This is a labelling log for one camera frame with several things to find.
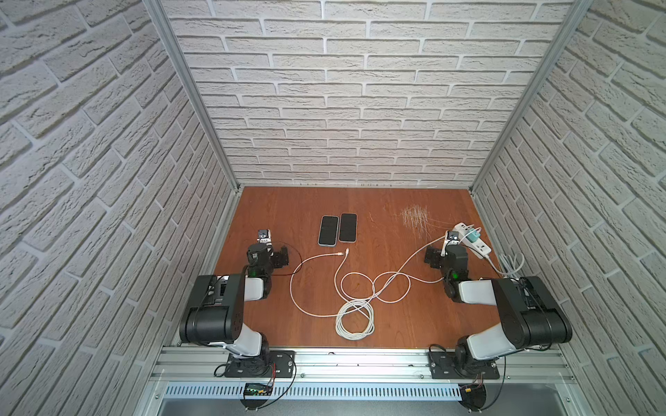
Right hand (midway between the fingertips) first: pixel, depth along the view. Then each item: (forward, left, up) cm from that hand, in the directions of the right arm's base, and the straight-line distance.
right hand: (436, 245), depth 95 cm
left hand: (+5, +64, +1) cm, 64 cm away
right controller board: (-45, +2, -7) cm, 46 cm away
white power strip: (0, -17, -3) cm, 17 cm away
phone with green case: (+11, +41, -4) cm, 42 cm away
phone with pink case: (+12, +33, -3) cm, 35 cm away
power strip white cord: (-9, -29, -6) cm, 31 cm away
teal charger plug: (+2, -14, +2) cm, 15 cm away
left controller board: (-40, +62, -5) cm, 74 cm away
